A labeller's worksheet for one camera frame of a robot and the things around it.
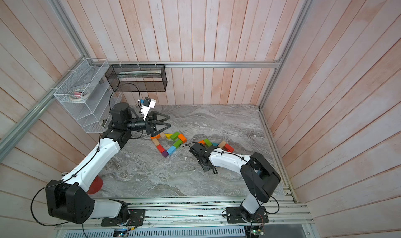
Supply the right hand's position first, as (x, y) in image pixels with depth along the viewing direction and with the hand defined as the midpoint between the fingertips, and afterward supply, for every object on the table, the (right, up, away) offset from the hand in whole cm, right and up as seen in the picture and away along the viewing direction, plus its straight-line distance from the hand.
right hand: (211, 161), depth 90 cm
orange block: (-18, +12, +12) cm, 25 cm away
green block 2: (-21, +10, +9) cm, 25 cm away
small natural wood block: (-35, +11, +8) cm, 38 cm away
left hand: (-21, +22, -22) cm, 38 cm away
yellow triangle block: (-28, +14, +11) cm, 33 cm away
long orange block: (-35, +14, +12) cm, 39 cm away
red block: (-32, +7, +7) cm, 33 cm away
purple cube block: (-28, +3, +5) cm, 29 cm away
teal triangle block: (+3, +9, +6) cm, 12 cm away
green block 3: (-1, +9, +8) cm, 12 cm away
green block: (-24, +14, +11) cm, 29 cm away
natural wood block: (+7, +9, +6) cm, 13 cm away
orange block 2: (-5, +10, +10) cm, 16 cm away
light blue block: (-24, +6, +5) cm, 25 cm away
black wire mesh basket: (-49, +54, +14) cm, 74 cm away
